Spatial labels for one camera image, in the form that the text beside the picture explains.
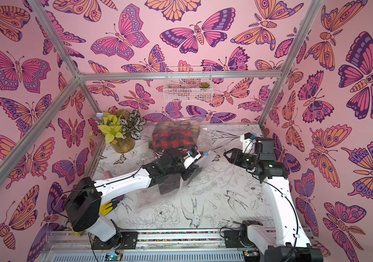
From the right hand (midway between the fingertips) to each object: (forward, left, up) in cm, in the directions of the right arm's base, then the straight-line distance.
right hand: (230, 153), depth 74 cm
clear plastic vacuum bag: (-13, +40, -25) cm, 48 cm away
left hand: (-2, +14, -8) cm, 16 cm away
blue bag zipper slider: (0, +11, 0) cm, 11 cm away
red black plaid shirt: (+22, +31, -18) cm, 42 cm away
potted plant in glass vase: (+15, +55, 0) cm, 57 cm away
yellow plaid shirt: (+39, +33, -22) cm, 56 cm away
